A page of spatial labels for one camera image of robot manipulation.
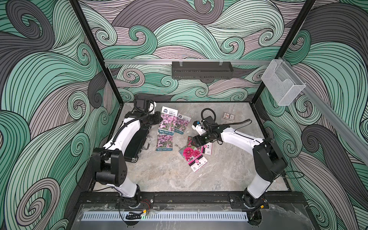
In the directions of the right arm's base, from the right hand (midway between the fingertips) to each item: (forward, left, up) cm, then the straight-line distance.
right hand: (194, 142), depth 89 cm
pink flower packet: (-1, -8, -6) cm, 11 cm away
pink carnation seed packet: (-7, 0, -6) cm, 9 cm away
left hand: (+11, +20, +13) cm, 26 cm away
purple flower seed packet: (+7, +17, +9) cm, 20 cm away
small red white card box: (+26, -29, -6) cm, 40 cm away
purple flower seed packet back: (+20, +8, -6) cm, 22 cm away
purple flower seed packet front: (+3, +19, -5) cm, 20 cm away
